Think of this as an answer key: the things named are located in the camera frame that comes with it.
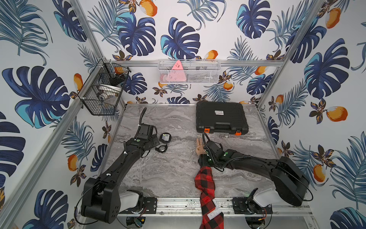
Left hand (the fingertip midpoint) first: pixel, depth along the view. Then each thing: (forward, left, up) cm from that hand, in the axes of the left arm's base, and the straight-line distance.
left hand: (153, 139), depth 85 cm
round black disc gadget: (+9, -5, -12) cm, 16 cm away
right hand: (-7, -30, -10) cm, 33 cm away
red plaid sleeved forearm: (-36, -35, -11) cm, 51 cm away
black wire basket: (+17, +33, +17) cm, 41 cm away
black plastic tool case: (+27, -45, -8) cm, 53 cm away
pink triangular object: (+35, -11, +22) cm, 43 cm away
